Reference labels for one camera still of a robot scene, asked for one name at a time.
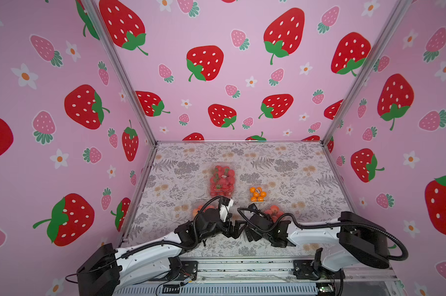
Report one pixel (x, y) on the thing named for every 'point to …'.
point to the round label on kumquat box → (257, 190)
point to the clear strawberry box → (222, 180)
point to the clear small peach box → (275, 212)
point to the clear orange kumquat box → (258, 194)
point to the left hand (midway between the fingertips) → (241, 220)
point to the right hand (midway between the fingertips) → (249, 229)
